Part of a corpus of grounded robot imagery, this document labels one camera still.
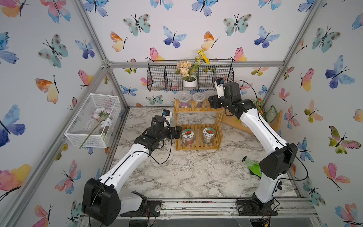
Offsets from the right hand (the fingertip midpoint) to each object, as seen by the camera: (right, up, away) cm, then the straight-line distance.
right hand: (216, 94), depth 81 cm
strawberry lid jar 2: (-3, -24, +10) cm, 26 cm away
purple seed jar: (-18, -3, -2) cm, 19 cm away
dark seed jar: (-10, -1, -1) cm, 10 cm away
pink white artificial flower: (-62, -11, -7) cm, 63 cm away
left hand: (-23, -17, 0) cm, 29 cm away
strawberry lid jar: (-16, -25, +10) cm, 31 cm away
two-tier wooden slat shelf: (-8, -26, +20) cm, 34 cm away
